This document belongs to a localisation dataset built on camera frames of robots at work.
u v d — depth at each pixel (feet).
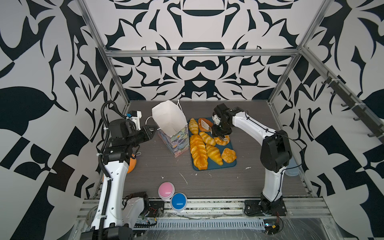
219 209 2.49
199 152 2.94
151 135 2.21
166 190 2.59
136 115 2.13
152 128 2.33
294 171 2.72
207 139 3.11
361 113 1.80
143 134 2.05
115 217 1.27
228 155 2.88
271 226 2.33
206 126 3.12
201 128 3.33
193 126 3.33
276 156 1.67
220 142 3.08
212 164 2.86
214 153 2.90
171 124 3.33
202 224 2.34
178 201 2.46
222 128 2.59
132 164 2.70
